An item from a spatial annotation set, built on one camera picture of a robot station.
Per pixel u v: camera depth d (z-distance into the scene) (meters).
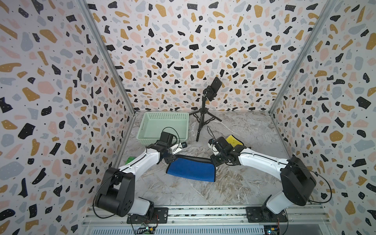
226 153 0.66
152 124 1.04
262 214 0.65
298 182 0.44
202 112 1.01
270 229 0.72
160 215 0.73
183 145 0.80
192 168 0.90
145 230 0.71
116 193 0.42
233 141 1.00
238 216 0.76
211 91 0.89
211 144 0.82
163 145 0.68
